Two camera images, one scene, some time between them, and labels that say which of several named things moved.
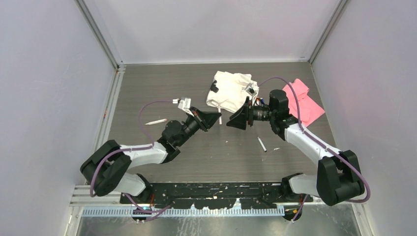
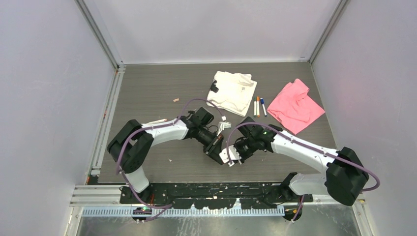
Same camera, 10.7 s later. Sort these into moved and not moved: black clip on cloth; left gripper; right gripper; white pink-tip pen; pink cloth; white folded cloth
Moved: left gripper; right gripper
Not moved: black clip on cloth; pink cloth; white folded cloth; white pink-tip pen
